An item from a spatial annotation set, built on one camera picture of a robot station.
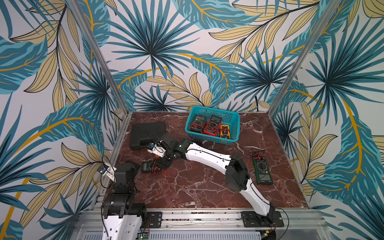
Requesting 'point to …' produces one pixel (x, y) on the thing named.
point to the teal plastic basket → (230, 118)
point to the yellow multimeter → (225, 131)
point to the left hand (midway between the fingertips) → (127, 169)
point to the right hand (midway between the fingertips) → (160, 158)
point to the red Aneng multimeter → (212, 126)
